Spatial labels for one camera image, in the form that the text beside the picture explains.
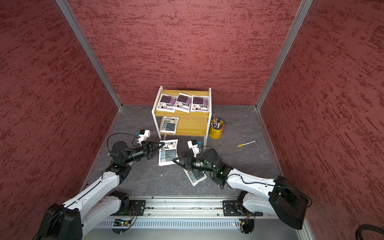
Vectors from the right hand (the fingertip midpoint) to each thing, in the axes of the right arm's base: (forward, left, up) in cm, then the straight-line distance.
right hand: (173, 165), depth 68 cm
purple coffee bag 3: (+27, -14, +13) cm, 33 cm away
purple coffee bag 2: (+27, -5, +14) cm, 31 cm away
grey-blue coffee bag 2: (+26, +5, -4) cm, 27 cm away
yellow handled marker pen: (+21, -41, -21) cm, 51 cm away
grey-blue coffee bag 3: (+1, -10, -20) cm, 22 cm away
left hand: (+8, +5, +2) cm, 10 cm away
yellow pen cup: (+30, -24, -13) cm, 41 cm away
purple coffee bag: (+28, +4, +14) cm, 31 cm away
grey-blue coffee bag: (+5, +2, +2) cm, 6 cm away
